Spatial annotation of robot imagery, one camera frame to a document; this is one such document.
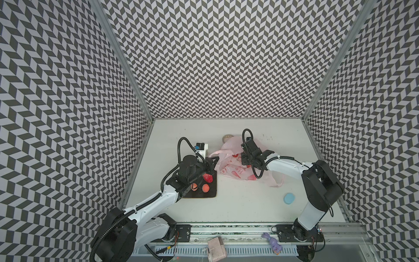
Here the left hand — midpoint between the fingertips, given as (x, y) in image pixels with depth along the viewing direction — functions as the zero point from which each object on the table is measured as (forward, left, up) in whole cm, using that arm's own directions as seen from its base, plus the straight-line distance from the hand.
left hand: (219, 159), depth 78 cm
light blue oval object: (-14, -35, -15) cm, 40 cm away
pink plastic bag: (+6, -5, -11) cm, 14 cm away
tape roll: (+26, -5, -16) cm, 31 cm away
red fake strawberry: (-4, +6, -13) cm, 15 cm away
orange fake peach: (-9, +7, -14) cm, 18 cm away
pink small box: (-35, +2, -11) cm, 37 cm away
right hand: (+7, -16, -14) cm, 22 cm away
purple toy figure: (-34, -24, -14) cm, 44 cm away
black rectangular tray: (-10, +4, -16) cm, 19 cm away
